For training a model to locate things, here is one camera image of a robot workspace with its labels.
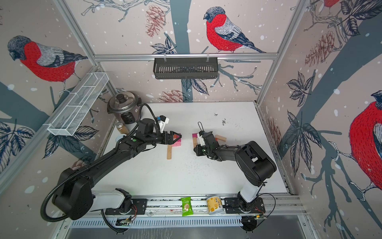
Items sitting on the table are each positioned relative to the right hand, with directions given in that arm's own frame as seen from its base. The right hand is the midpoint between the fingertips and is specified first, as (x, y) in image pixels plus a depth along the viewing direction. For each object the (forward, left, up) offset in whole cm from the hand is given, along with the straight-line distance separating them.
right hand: (195, 147), depth 94 cm
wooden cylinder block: (+5, 0, -1) cm, 5 cm away
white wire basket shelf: (+7, +63, +31) cm, 70 cm away
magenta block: (+11, +1, -2) cm, 11 cm away
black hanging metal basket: (+48, +8, +27) cm, 56 cm away
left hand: (-2, +9, +18) cm, 20 cm away
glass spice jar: (+8, +49, +7) cm, 50 cm away
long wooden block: (-3, +16, -1) cm, 17 cm away
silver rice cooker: (+19, +46, +18) cm, 53 cm away
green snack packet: (-33, +3, 0) cm, 33 cm away
